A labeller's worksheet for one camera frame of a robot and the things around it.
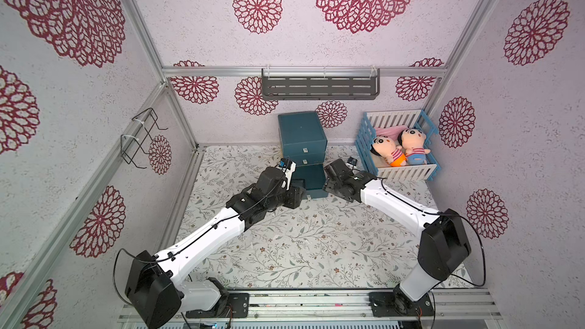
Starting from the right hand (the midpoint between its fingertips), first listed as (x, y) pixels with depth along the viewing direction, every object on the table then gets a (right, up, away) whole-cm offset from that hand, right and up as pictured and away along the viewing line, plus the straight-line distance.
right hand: (339, 188), depth 88 cm
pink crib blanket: (+30, +25, +23) cm, 46 cm away
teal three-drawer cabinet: (-14, +18, +4) cm, 23 cm away
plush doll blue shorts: (+36, +20, +13) cm, 44 cm away
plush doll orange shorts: (+27, +15, +13) cm, 33 cm away
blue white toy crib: (+21, +9, +15) cm, 27 cm away
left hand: (-16, 0, -12) cm, 20 cm away
